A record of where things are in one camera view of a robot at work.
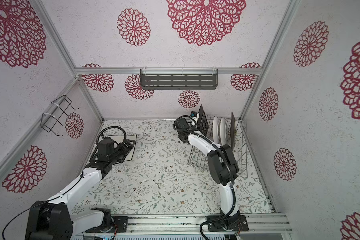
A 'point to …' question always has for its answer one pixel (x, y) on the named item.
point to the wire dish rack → (198, 159)
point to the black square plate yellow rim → (232, 130)
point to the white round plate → (215, 130)
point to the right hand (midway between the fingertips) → (200, 125)
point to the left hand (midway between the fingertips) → (132, 147)
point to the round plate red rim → (223, 132)
